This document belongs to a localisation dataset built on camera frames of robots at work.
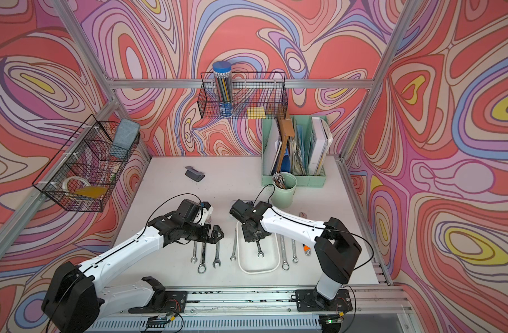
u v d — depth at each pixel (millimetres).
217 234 753
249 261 839
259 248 803
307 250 842
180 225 628
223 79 734
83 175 762
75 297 393
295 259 839
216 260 839
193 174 1087
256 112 910
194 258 842
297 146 931
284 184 892
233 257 839
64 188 658
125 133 805
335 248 437
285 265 822
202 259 843
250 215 593
